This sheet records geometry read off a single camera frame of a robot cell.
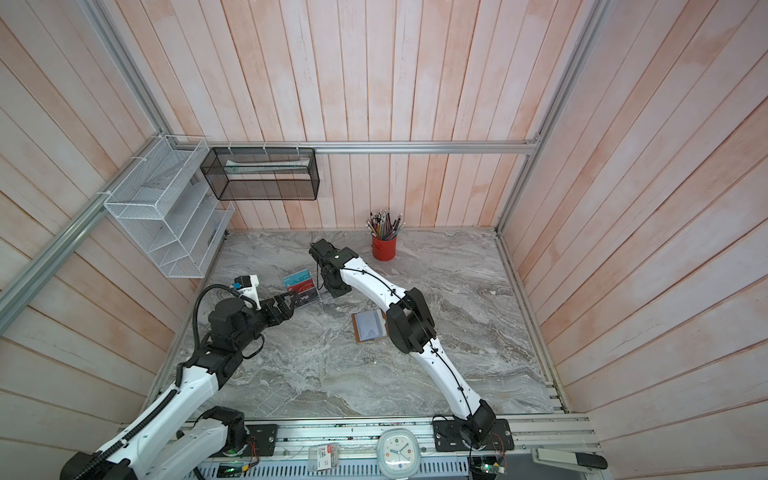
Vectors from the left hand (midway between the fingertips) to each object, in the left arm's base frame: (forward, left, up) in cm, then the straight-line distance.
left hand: (287, 301), depth 81 cm
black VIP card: (+9, -1, -13) cm, 16 cm away
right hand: (+14, -7, -11) cm, 19 cm away
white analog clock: (-34, -30, -13) cm, 47 cm away
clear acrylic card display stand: (+14, -4, -11) cm, 18 cm away
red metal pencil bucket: (+27, -27, -9) cm, 39 cm away
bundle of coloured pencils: (+30, -26, -1) cm, 40 cm away
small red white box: (-35, -12, -14) cm, 39 cm away
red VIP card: (+12, 0, -10) cm, 16 cm away
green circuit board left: (-37, +10, -17) cm, 42 cm away
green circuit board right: (-37, -53, -16) cm, 66 cm away
